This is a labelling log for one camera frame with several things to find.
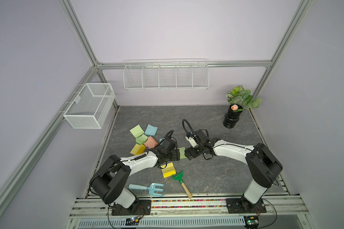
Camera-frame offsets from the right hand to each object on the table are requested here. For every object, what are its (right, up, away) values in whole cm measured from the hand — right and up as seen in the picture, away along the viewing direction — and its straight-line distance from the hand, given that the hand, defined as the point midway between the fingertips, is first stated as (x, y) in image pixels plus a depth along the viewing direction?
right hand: (190, 150), depth 92 cm
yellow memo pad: (-14, -11, -9) cm, 19 cm away
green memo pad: (-6, -1, -3) cm, 6 cm away
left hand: (-10, -3, -3) cm, 11 cm away
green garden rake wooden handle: (-7, -14, -7) cm, 18 cm away
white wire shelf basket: (0, +53, +11) cm, 54 cm away
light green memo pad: (-38, +12, +11) cm, 41 cm away
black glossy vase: (+30, +21, +8) cm, 38 cm away
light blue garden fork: (-23, -19, -12) cm, 32 cm away
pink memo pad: (-27, +4, +6) cm, 28 cm away
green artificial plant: (+31, +34, 0) cm, 46 cm away
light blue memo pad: (-28, +12, +14) cm, 33 cm away
